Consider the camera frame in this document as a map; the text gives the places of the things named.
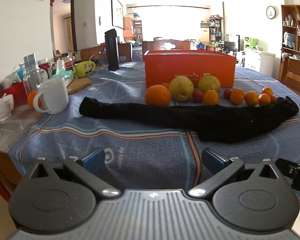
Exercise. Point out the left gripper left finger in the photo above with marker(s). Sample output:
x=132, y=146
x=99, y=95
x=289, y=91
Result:
x=85, y=168

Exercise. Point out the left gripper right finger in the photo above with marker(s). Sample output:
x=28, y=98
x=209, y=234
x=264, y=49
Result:
x=223, y=170

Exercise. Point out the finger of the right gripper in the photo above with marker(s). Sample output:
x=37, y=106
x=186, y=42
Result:
x=288, y=168

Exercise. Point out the large orange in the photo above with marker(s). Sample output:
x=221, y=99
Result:
x=157, y=95

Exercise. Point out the black cloth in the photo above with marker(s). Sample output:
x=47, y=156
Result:
x=211, y=123

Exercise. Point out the blue patterned tablecloth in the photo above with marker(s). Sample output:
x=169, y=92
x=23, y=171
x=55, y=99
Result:
x=141, y=156

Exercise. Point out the small orange with stem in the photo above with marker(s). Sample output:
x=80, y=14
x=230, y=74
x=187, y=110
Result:
x=211, y=98

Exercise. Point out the small mandarin orange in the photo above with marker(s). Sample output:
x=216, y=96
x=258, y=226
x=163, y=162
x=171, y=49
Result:
x=264, y=100
x=237, y=96
x=267, y=90
x=251, y=99

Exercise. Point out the red plum right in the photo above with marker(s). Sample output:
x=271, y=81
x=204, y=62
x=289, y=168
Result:
x=227, y=94

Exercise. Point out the red plum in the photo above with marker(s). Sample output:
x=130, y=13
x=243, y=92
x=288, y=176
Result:
x=227, y=94
x=198, y=96

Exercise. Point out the white mug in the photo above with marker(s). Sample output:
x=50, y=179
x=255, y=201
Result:
x=52, y=96

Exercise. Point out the red plum left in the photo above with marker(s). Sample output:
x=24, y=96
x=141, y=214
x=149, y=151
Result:
x=198, y=96

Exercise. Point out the wooden cutting board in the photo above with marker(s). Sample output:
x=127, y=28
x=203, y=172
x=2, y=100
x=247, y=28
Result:
x=78, y=84

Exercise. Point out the yellow pear right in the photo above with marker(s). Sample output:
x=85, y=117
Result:
x=209, y=83

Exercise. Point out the yellow pear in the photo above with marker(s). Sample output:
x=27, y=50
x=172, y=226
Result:
x=181, y=88
x=209, y=83

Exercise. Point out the yellow pear left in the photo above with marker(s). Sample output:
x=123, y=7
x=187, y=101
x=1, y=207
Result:
x=181, y=88

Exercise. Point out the orange behind mug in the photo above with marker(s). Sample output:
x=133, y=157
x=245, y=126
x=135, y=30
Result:
x=30, y=98

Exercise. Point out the tissue pack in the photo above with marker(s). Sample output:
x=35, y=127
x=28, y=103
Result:
x=67, y=75

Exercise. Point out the wooden chair right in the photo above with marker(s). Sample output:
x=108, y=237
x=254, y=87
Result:
x=291, y=74

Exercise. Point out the wooden chair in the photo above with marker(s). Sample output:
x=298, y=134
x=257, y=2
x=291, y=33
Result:
x=291, y=74
x=167, y=45

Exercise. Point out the yellow green mug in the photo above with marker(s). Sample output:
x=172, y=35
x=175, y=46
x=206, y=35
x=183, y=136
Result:
x=84, y=69

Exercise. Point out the white ceramic bowl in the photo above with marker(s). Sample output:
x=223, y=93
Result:
x=6, y=107

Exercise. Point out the orange cardboard box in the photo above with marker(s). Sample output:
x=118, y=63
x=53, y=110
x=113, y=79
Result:
x=162, y=66

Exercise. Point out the black thermos bottle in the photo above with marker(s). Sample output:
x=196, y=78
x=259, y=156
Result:
x=112, y=50

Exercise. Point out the wooden bookshelf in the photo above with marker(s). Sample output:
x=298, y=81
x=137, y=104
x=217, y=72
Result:
x=290, y=28

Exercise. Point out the framed wall picture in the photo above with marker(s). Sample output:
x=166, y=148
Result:
x=117, y=14

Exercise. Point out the wall clock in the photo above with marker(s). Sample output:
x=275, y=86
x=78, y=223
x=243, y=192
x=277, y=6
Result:
x=270, y=12

